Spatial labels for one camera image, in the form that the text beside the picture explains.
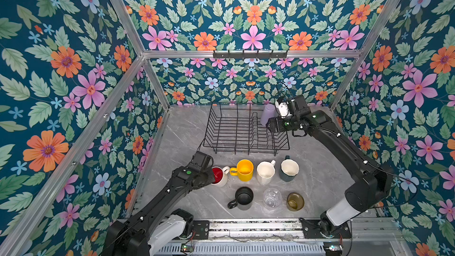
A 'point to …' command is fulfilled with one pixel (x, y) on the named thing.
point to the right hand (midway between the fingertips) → (275, 121)
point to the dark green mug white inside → (289, 169)
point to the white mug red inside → (220, 176)
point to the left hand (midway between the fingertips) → (215, 174)
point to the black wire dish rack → (240, 127)
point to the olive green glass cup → (295, 201)
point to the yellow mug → (244, 170)
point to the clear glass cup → (272, 198)
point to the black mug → (244, 199)
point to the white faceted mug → (265, 170)
